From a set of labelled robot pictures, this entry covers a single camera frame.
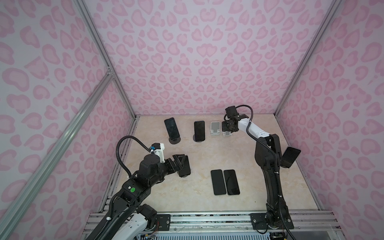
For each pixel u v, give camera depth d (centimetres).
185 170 84
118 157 50
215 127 105
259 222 73
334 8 70
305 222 74
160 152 64
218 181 86
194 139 103
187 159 81
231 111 85
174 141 105
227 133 104
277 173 61
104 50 84
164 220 73
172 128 98
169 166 61
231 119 81
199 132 98
